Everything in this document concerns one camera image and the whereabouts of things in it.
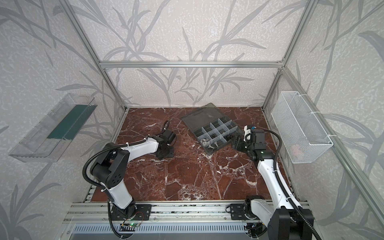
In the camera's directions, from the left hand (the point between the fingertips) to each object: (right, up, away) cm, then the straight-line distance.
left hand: (171, 150), depth 95 cm
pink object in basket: (+66, +4, -22) cm, 70 cm away
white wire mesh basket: (+62, +12, -34) cm, 72 cm away
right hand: (+39, +10, -11) cm, 42 cm away
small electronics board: (-17, -33, -23) cm, 43 cm away
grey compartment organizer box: (+27, +12, +7) cm, 31 cm away
